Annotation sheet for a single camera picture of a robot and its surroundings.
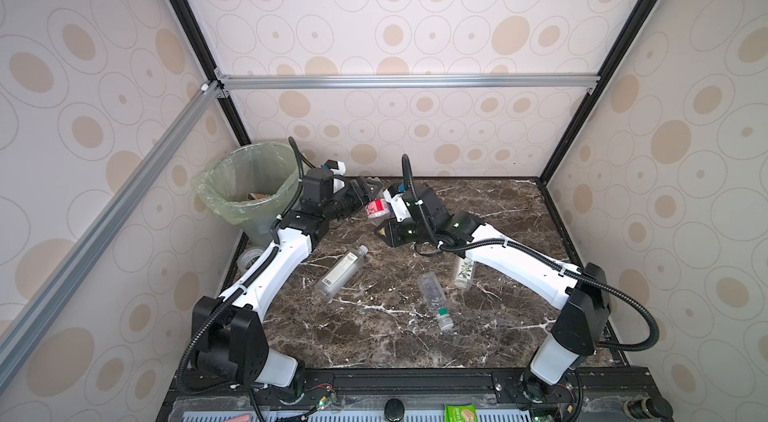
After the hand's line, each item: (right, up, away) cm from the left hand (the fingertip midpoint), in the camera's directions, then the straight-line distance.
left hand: (384, 186), depth 76 cm
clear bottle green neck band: (+15, -33, +13) cm, 39 cm away
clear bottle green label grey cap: (+24, -25, +12) cm, 36 cm away
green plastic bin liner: (-45, +2, +23) cm, 50 cm away
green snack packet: (+18, -53, -7) cm, 56 cm away
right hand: (-1, -11, +1) cm, 11 cm away
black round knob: (+3, -48, -12) cm, 50 cm away
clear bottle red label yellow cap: (-2, -5, -1) cm, 6 cm away
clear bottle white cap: (-13, -25, +13) cm, 31 cm away
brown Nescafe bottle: (-42, -2, +20) cm, 46 cm away
